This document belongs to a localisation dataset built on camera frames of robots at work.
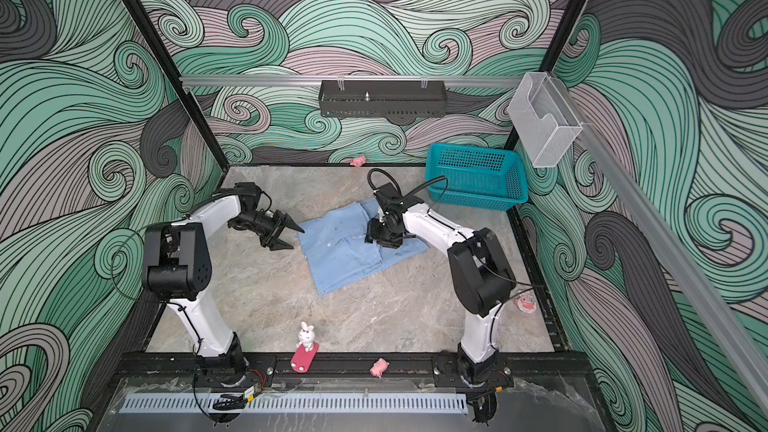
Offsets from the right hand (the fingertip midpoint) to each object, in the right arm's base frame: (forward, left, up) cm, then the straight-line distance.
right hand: (372, 241), depth 90 cm
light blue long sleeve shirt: (-1, +12, -4) cm, 12 cm away
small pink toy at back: (+39, +7, -4) cm, 40 cm away
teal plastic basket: (+35, -45, -8) cm, 58 cm away
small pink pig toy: (-33, -3, -5) cm, 34 cm away
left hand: (+1, +22, +3) cm, 22 cm away
